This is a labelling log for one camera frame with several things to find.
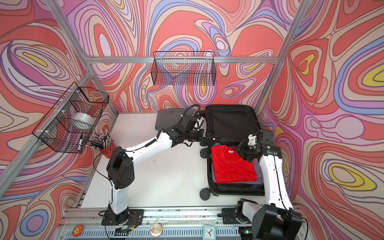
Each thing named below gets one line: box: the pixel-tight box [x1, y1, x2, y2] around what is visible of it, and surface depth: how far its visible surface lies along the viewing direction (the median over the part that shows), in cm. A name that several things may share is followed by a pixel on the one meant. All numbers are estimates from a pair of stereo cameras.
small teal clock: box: [202, 224, 217, 240], surface depth 69 cm
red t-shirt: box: [211, 145, 258, 184], surface depth 85 cm
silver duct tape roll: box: [71, 112, 95, 130], surface depth 74 cm
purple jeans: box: [211, 158, 264, 185], surface depth 82 cm
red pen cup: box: [99, 139, 118, 159], surface depth 91 cm
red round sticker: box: [72, 224, 84, 237], surface depth 72 cm
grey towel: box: [155, 108, 197, 130], surface depth 117 cm
